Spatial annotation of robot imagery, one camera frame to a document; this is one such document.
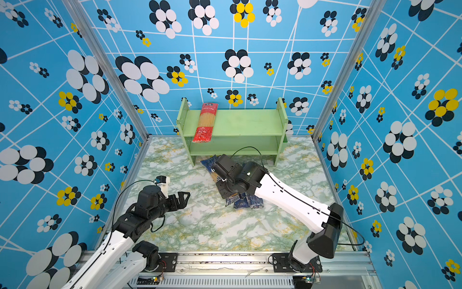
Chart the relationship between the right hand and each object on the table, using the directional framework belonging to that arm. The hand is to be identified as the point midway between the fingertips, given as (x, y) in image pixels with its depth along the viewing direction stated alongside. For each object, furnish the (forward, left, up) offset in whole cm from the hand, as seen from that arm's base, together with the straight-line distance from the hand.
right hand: (225, 186), depth 72 cm
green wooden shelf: (+25, -4, +6) cm, 26 cm away
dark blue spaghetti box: (+2, -11, -18) cm, 21 cm away
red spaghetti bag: (+23, +10, +9) cm, 27 cm away
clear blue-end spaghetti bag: (-7, -3, +2) cm, 8 cm away
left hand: (0, +19, -8) cm, 21 cm away
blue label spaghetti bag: (+11, +8, 0) cm, 13 cm away
